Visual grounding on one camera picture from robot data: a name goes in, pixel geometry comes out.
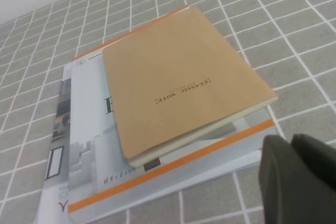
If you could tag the white magazine under textbook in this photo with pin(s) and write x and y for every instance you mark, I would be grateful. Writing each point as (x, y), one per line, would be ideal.
(53, 206)

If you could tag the tan classic note notebook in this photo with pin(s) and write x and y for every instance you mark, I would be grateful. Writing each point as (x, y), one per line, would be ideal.
(176, 80)

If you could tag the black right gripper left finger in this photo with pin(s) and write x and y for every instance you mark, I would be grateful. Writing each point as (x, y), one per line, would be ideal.
(290, 192)

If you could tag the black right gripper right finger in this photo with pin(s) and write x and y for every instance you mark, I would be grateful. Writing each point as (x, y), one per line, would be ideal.
(317, 156)

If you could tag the white orange striped textbook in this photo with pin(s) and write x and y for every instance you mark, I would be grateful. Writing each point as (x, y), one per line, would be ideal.
(102, 182)

